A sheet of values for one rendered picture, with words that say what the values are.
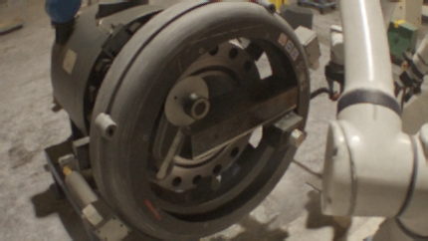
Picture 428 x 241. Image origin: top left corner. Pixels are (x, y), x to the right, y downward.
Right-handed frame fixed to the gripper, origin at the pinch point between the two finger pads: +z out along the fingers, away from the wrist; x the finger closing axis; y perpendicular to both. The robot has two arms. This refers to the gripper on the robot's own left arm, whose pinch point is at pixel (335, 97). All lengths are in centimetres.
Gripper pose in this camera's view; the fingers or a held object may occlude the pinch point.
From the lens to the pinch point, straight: 164.7
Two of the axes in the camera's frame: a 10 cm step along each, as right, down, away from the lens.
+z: 0.0, 8.7, 5.0
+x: -6.4, -3.9, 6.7
